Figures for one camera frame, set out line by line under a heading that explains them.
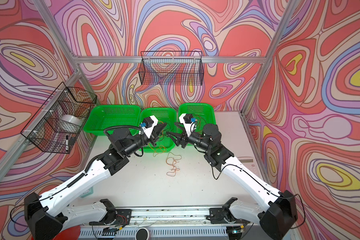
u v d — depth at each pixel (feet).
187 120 1.78
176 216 2.46
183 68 3.11
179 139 1.90
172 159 3.07
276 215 1.23
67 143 2.36
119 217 2.41
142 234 2.15
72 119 2.41
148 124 1.66
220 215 2.41
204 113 3.67
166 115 3.78
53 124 2.41
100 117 3.73
